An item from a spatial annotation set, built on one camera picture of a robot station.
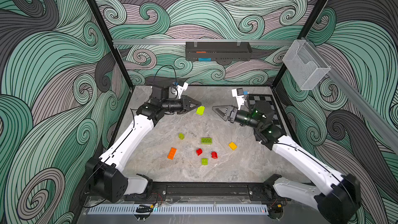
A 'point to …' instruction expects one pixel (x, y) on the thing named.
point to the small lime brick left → (181, 136)
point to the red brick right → (214, 155)
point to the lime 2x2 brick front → (204, 161)
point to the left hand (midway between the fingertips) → (200, 103)
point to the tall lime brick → (200, 110)
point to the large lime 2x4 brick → (206, 140)
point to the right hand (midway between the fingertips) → (214, 108)
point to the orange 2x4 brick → (172, 153)
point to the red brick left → (199, 151)
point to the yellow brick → (232, 145)
